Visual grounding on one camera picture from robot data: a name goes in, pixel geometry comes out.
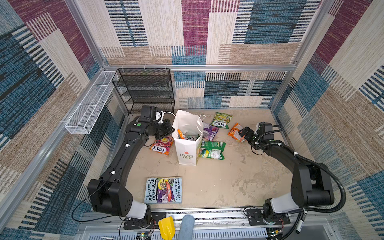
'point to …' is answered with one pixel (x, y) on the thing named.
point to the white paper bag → (187, 131)
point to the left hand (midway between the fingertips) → (176, 126)
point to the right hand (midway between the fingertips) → (243, 136)
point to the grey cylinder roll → (186, 228)
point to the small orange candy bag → (234, 133)
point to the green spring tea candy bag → (213, 149)
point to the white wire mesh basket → (85, 117)
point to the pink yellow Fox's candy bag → (163, 145)
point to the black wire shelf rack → (150, 87)
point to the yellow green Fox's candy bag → (221, 120)
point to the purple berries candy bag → (209, 132)
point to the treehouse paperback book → (163, 190)
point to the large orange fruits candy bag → (181, 134)
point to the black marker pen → (300, 225)
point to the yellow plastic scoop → (167, 228)
